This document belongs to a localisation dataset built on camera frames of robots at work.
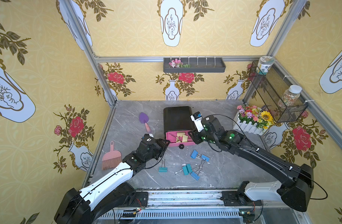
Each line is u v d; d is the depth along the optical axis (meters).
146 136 0.75
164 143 0.73
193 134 0.65
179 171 0.84
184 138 0.82
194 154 0.90
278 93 0.87
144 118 1.09
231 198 0.73
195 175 0.81
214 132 0.55
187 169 0.83
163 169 0.85
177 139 0.80
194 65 0.92
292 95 0.65
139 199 0.73
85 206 0.40
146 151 0.61
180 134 0.84
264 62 0.85
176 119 0.92
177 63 0.88
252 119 0.90
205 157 0.88
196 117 0.65
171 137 0.83
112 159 0.88
